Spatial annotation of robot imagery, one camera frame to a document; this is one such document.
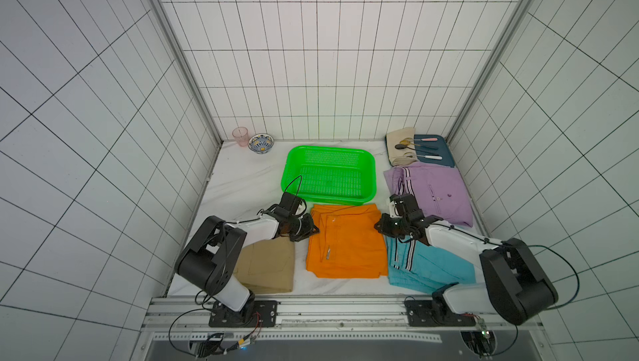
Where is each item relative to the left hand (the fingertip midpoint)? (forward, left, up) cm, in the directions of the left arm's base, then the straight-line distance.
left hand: (315, 234), depth 89 cm
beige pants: (-12, +16, +2) cm, 20 cm away
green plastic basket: (+27, -5, -1) cm, 28 cm away
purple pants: (+20, -49, 0) cm, 53 cm away
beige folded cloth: (+38, -39, 0) cm, 55 cm away
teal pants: (-11, -34, +2) cm, 36 cm away
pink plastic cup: (+51, +38, +1) cm, 63 cm away
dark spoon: (+45, -41, -1) cm, 61 cm away
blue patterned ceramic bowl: (+46, +28, 0) cm, 53 cm away
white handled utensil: (+39, -55, -2) cm, 67 cm away
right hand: (+3, -19, +1) cm, 19 cm away
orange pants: (-4, -12, +1) cm, 12 cm away
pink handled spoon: (+49, -54, 0) cm, 73 cm away
